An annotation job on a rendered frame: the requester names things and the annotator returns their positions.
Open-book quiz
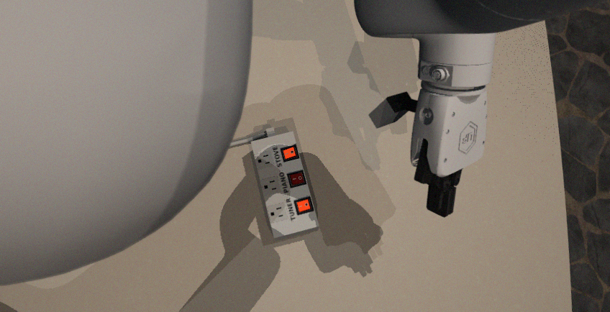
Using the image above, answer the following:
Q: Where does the grey power strip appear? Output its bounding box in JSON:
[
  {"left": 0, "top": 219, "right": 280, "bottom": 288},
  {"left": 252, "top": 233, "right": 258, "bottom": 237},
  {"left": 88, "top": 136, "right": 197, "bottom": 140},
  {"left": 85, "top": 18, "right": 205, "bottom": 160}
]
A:
[{"left": 230, "top": 127, "right": 319, "bottom": 241}]

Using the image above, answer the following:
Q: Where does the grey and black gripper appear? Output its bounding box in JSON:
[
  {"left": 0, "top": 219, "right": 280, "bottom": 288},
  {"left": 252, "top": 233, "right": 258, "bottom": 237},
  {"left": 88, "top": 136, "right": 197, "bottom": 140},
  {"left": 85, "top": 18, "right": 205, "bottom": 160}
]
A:
[{"left": 411, "top": 81, "right": 488, "bottom": 217}]

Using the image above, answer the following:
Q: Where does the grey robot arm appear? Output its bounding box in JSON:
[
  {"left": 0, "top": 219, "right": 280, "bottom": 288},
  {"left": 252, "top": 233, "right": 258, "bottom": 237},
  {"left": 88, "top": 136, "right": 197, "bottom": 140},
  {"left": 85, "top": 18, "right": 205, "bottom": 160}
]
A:
[{"left": 0, "top": 0, "right": 607, "bottom": 285}]

